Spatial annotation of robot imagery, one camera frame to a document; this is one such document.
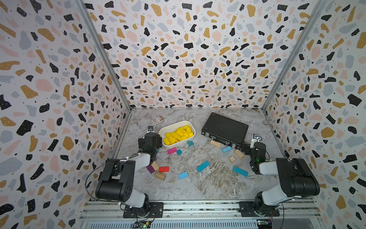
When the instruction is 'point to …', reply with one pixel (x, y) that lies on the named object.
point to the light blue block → (182, 175)
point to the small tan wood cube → (232, 159)
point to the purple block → (150, 169)
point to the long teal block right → (241, 171)
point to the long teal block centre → (202, 166)
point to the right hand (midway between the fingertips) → (253, 142)
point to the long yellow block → (169, 139)
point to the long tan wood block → (155, 166)
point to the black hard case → (225, 130)
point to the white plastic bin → (177, 133)
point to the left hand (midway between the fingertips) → (151, 137)
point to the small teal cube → (179, 151)
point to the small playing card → (158, 119)
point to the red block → (164, 169)
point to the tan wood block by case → (215, 143)
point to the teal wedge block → (190, 143)
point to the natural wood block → (160, 175)
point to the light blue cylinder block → (225, 150)
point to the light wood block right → (238, 153)
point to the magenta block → (171, 150)
